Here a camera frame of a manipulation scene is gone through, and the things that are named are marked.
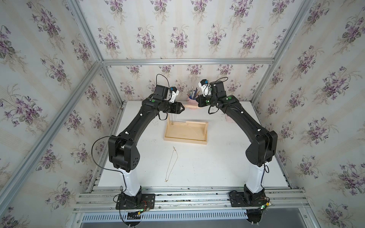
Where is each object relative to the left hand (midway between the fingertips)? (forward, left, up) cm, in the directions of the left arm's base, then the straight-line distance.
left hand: (182, 108), depth 84 cm
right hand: (+5, -10, +3) cm, 12 cm away
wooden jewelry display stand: (-1, -3, -25) cm, 25 cm away
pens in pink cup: (+27, -9, -13) cm, 31 cm away
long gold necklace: (-34, +9, -24) cm, 43 cm away
